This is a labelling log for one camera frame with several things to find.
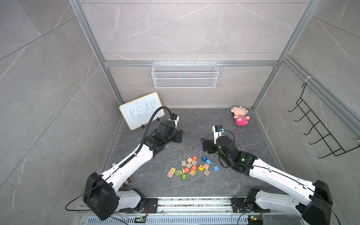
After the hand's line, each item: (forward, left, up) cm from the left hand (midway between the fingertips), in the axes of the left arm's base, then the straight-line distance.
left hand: (181, 128), depth 79 cm
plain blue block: (-16, -21, -20) cm, 33 cm away
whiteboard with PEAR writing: (+23, +30, -10) cm, 39 cm away
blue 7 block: (-9, -14, -22) cm, 28 cm away
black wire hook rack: (-19, -68, +9) cm, 71 cm away
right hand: (-6, -15, -1) cm, 17 cm away
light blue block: (-12, -17, -21) cm, 29 cm away
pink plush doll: (+27, -48, -17) cm, 58 cm away
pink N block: (-19, +8, -22) cm, 30 cm away
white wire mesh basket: (+42, -4, +8) cm, 43 cm away
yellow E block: (-15, -12, -21) cm, 29 cm away
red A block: (-16, -3, -22) cm, 27 cm away
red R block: (-15, -7, -21) cm, 27 cm away
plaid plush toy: (-22, +32, -19) cm, 43 cm away
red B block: (-9, -8, -22) cm, 25 cm away
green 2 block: (-21, -1, -21) cm, 29 cm away
